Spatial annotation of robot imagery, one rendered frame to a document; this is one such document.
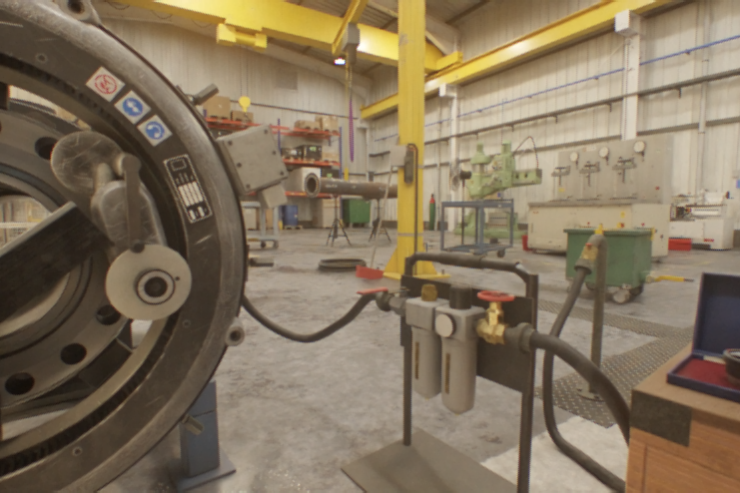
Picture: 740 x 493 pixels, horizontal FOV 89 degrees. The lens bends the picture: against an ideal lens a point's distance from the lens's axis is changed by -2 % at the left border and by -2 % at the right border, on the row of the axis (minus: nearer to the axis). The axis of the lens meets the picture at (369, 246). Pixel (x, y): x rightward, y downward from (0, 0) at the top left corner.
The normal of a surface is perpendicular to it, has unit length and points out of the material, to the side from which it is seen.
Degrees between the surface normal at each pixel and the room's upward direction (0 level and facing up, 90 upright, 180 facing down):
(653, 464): 90
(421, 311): 90
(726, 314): 77
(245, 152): 90
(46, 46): 90
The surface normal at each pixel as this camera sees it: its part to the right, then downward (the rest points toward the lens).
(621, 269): -0.75, 0.05
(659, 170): -0.93, 0.03
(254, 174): 0.61, 0.07
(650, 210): 0.36, 0.08
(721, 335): -0.77, -0.17
